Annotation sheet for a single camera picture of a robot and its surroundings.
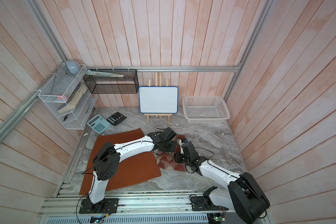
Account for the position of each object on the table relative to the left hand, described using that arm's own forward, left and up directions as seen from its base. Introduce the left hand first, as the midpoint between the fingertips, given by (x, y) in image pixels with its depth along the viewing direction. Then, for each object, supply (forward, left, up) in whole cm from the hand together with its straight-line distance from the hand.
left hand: (173, 150), depth 88 cm
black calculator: (+30, +45, -4) cm, 54 cm away
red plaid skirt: (-6, +4, -1) cm, 8 cm away
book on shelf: (+21, +59, +26) cm, 68 cm away
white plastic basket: (+42, -30, -5) cm, 51 cm away
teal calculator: (+25, +58, -4) cm, 63 cm away
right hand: (-2, -1, -2) cm, 2 cm away
